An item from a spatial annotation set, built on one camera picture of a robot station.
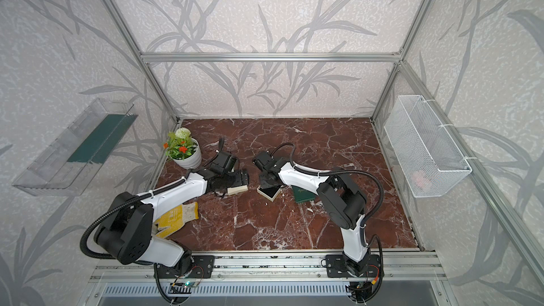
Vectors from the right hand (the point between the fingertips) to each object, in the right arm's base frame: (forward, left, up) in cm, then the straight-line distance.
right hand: (266, 179), depth 92 cm
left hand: (-1, +11, +2) cm, 11 cm away
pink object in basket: (-10, -56, +16) cm, 59 cm away
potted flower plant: (+8, +35, +12) cm, 38 cm away
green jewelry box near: (-7, -15, -1) cm, 17 cm away
